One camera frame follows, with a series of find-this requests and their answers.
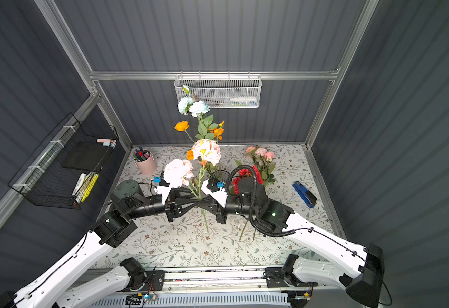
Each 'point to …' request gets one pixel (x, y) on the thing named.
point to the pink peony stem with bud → (251, 150)
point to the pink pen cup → (144, 160)
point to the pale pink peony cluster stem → (260, 153)
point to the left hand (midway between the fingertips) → (196, 198)
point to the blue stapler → (304, 194)
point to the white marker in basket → (79, 183)
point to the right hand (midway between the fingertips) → (201, 202)
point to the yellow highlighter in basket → (95, 177)
